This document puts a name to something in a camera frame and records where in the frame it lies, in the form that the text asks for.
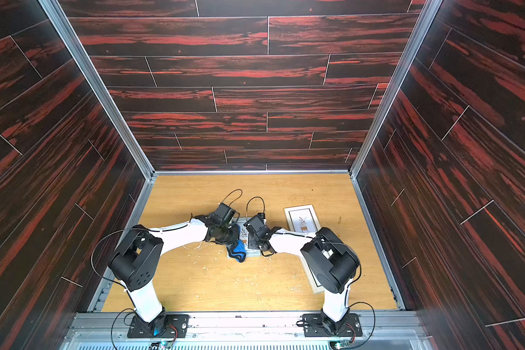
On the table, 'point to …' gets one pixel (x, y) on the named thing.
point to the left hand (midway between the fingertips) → (242, 239)
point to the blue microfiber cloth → (237, 251)
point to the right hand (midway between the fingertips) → (259, 237)
